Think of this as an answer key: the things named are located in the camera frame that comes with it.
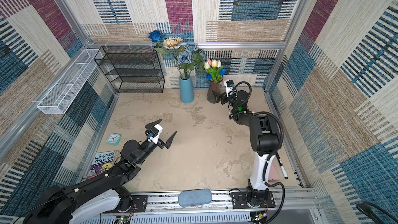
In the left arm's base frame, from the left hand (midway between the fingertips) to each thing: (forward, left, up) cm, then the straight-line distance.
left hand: (166, 123), depth 74 cm
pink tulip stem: (+38, -22, +7) cm, 44 cm away
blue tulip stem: (+28, -21, +4) cm, 36 cm away
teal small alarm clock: (+4, +36, -22) cm, 42 cm away
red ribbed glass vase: (+32, -26, -8) cm, 42 cm away
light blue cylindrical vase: (+33, -7, -11) cm, 35 cm away
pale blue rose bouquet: (+36, -12, +11) cm, 39 cm away
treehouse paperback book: (-10, +37, -23) cm, 45 cm away
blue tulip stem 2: (+31, -29, +6) cm, 43 cm away
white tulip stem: (+37, -27, +6) cm, 46 cm away
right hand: (+27, -28, -4) cm, 39 cm away
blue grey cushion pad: (-28, -9, -21) cm, 36 cm away
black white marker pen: (-14, -59, -22) cm, 65 cm away
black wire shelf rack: (+49, +31, -6) cm, 58 cm away
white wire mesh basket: (+8, +48, +10) cm, 49 cm away
